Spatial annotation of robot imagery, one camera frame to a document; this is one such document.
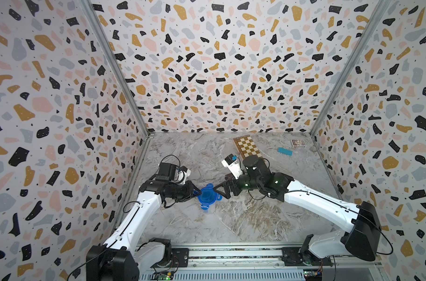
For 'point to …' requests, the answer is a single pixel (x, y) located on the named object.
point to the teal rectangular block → (285, 151)
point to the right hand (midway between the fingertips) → (221, 183)
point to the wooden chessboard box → (246, 146)
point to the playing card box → (298, 143)
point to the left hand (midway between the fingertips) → (201, 192)
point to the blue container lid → (208, 196)
